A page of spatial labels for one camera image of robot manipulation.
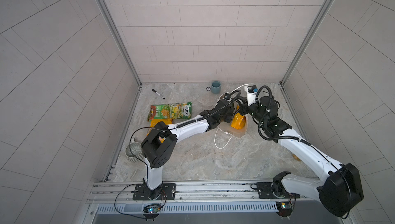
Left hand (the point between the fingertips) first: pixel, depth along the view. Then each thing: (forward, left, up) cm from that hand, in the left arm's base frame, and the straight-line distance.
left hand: (233, 108), depth 86 cm
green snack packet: (+6, +32, -11) cm, 34 cm away
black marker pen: (+24, +53, -13) cm, 59 cm away
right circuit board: (-45, -20, -14) cm, 51 cm away
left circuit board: (-45, +39, -10) cm, 60 cm away
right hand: (-1, +1, +12) cm, 12 cm away
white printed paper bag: (-14, -2, -2) cm, 14 cm away
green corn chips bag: (+5, +46, -12) cm, 48 cm away
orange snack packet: (-7, -2, -1) cm, 8 cm away
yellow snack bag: (-4, +46, -8) cm, 47 cm away
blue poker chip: (+27, +14, -14) cm, 33 cm away
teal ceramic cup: (+24, +9, -8) cm, 26 cm away
